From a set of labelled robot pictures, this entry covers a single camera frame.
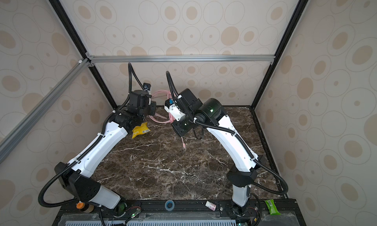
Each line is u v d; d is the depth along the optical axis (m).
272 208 0.73
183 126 0.55
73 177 0.39
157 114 0.72
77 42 0.82
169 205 0.75
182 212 0.74
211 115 0.40
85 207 0.69
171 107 0.55
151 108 0.68
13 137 0.52
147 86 0.62
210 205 0.73
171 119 0.70
